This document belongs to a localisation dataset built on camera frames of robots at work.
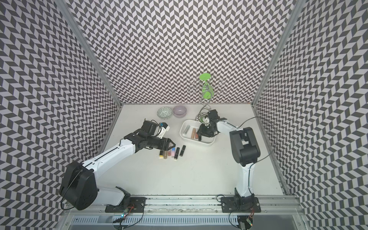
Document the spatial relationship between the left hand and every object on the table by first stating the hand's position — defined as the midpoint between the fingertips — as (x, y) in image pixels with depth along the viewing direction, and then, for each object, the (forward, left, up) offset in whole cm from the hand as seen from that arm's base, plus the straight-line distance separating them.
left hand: (170, 146), depth 82 cm
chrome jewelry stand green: (+27, -21, +19) cm, 39 cm away
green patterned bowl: (+34, +9, -10) cm, 37 cm away
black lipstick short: (+2, -6, -10) cm, 12 cm away
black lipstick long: (0, -2, -12) cm, 12 cm away
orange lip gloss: (+14, -16, -11) cm, 24 cm away
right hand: (+13, -18, -9) cm, 24 cm away
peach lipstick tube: (+15, -13, -10) cm, 22 cm away
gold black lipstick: (0, +7, -10) cm, 12 cm away
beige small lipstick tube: (0, +5, -11) cm, 12 cm away
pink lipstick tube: (+1, +2, -11) cm, 12 cm away
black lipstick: (+12, -18, -12) cm, 25 cm away
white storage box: (+20, -8, -9) cm, 24 cm away
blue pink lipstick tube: (+1, -1, -10) cm, 11 cm away
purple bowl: (+33, -3, -8) cm, 34 cm away
